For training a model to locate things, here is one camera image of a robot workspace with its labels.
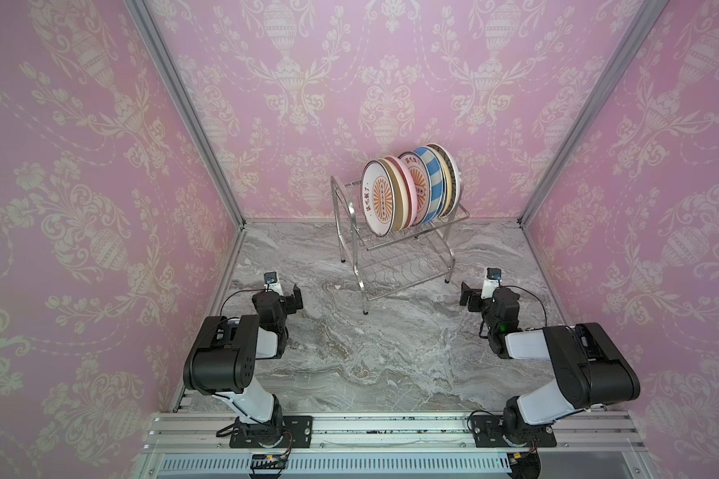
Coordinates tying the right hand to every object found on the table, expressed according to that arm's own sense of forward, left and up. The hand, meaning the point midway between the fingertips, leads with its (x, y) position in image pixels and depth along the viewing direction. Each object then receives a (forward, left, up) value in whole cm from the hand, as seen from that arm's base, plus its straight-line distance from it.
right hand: (481, 282), depth 93 cm
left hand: (+3, +63, -1) cm, 63 cm away
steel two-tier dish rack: (+14, +30, -7) cm, 34 cm away
